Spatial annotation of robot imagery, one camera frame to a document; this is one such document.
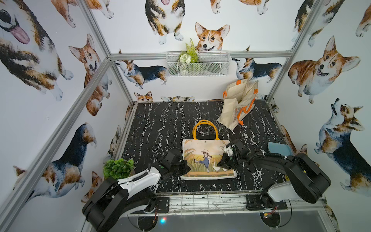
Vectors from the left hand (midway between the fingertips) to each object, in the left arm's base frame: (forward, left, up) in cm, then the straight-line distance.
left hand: (192, 167), depth 84 cm
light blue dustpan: (+12, -62, -6) cm, 63 cm away
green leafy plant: (-5, +36, +13) cm, 39 cm away
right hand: (+1, -14, -1) cm, 14 cm away
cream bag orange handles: (+53, -38, +4) cm, 66 cm away
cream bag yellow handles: (+7, -6, -2) cm, 10 cm away
